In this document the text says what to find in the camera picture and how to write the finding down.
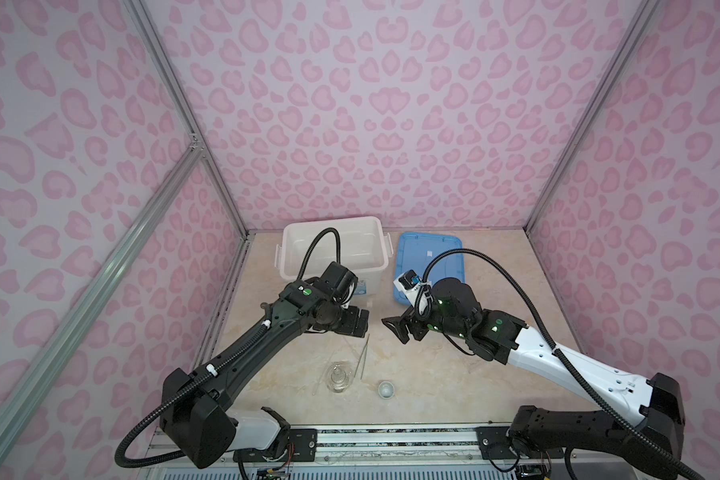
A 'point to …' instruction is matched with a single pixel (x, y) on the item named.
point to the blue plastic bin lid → (450, 265)
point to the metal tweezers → (363, 363)
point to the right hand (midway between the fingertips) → (397, 305)
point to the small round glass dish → (386, 390)
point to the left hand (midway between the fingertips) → (353, 319)
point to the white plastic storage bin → (365, 249)
